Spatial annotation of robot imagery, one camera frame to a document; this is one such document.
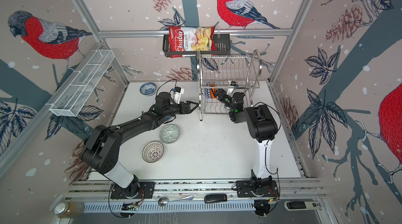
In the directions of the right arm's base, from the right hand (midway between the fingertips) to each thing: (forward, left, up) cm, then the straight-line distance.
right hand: (210, 92), depth 94 cm
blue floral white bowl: (+12, +47, -11) cm, 50 cm away
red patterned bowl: (+3, +2, -2) cm, 4 cm away
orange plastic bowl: (-2, -2, +4) cm, 5 cm away
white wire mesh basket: (-21, +64, +18) cm, 70 cm away
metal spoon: (-55, +21, -16) cm, 61 cm away
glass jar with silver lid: (-61, +56, -6) cm, 83 cm away
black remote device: (-54, -1, -12) cm, 55 cm away
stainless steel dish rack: (+22, -19, -4) cm, 29 cm away
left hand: (-13, +8, +4) cm, 16 cm away
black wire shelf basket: (+23, -7, +19) cm, 30 cm away
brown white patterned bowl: (-33, +31, -14) cm, 48 cm away
